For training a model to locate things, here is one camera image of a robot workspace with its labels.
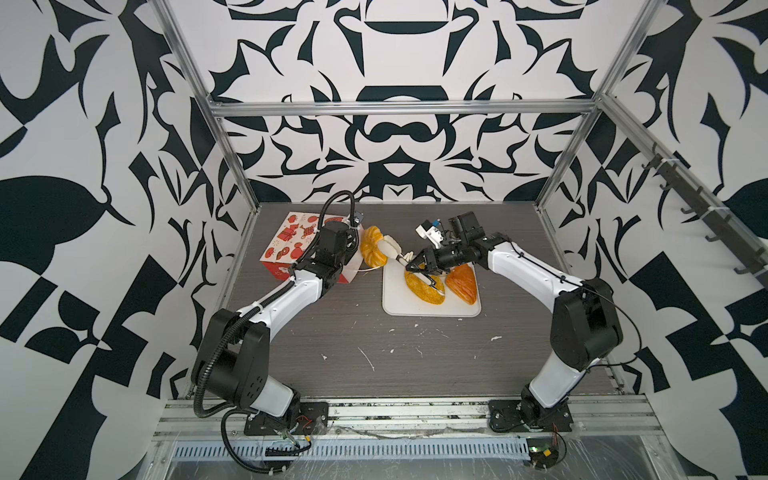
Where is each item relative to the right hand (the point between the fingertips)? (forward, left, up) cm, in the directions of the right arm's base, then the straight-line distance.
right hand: (412, 266), depth 81 cm
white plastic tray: (-2, +3, -18) cm, 18 cm away
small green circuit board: (-40, -29, -19) cm, 53 cm away
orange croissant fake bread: (+3, -16, -14) cm, 21 cm away
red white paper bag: (+15, +36, -5) cm, 39 cm away
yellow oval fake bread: (0, -5, -14) cm, 15 cm away
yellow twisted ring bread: (+10, +12, -8) cm, 17 cm away
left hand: (+12, +21, +3) cm, 24 cm away
